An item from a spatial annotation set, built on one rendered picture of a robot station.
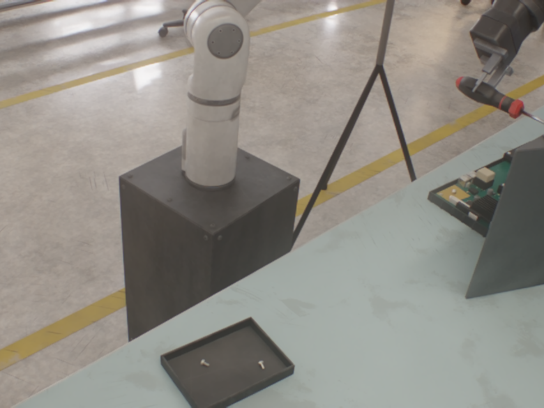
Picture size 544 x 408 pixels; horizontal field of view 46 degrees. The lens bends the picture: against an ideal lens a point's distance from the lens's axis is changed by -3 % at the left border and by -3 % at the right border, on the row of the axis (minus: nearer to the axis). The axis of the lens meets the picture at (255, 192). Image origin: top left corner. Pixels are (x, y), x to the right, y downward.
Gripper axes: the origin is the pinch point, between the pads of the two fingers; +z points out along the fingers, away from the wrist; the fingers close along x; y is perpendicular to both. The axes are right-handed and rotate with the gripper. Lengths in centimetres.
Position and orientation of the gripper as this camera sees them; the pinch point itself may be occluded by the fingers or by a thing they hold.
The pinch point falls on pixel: (475, 96)
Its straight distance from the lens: 88.3
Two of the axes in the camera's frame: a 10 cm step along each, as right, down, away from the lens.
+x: -4.7, -3.9, -8.0
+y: -6.4, -4.7, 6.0
